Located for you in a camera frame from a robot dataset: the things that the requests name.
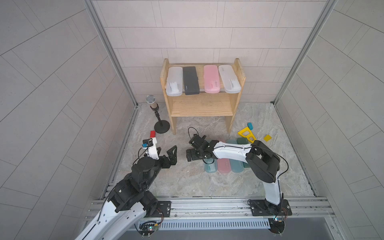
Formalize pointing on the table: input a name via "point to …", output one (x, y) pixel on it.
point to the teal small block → (250, 125)
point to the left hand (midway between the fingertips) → (172, 147)
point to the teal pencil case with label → (210, 165)
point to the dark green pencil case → (243, 141)
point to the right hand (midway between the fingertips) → (192, 155)
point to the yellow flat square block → (267, 138)
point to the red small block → (152, 134)
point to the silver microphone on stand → (161, 126)
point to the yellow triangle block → (248, 136)
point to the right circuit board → (277, 227)
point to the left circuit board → (147, 228)
